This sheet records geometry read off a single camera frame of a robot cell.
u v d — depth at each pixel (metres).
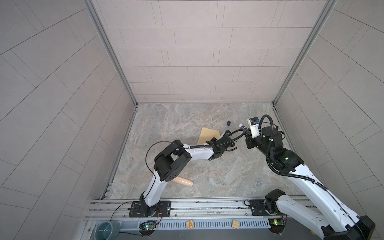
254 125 0.62
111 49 0.86
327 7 0.71
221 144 0.64
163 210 0.71
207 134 1.00
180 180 0.79
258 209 0.71
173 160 0.51
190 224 0.67
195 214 0.71
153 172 0.54
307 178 0.45
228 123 1.04
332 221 0.40
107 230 0.64
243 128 0.74
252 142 0.65
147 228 0.65
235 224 0.67
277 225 0.68
